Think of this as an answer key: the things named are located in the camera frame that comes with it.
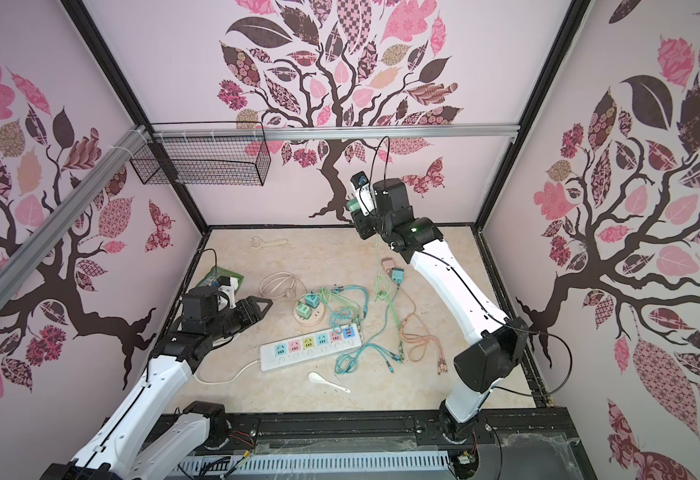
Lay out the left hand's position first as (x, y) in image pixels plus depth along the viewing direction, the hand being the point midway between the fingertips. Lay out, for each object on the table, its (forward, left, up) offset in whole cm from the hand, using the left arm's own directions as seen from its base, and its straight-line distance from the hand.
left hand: (268, 310), depth 79 cm
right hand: (+19, -26, +21) cm, 38 cm away
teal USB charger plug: (+8, -10, -9) cm, 16 cm away
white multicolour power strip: (-5, -10, -12) cm, 17 cm away
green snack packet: (+22, +25, -13) cm, 36 cm away
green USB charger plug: (+5, -8, -9) cm, 13 cm away
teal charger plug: (+21, -39, -14) cm, 46 cm away
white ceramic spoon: (-14, -13, -15) cm, 24 cm away
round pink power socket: (+4, -11, -13) cm, 18 cm away
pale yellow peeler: (+37, +14, -15) cm, 42 cm away
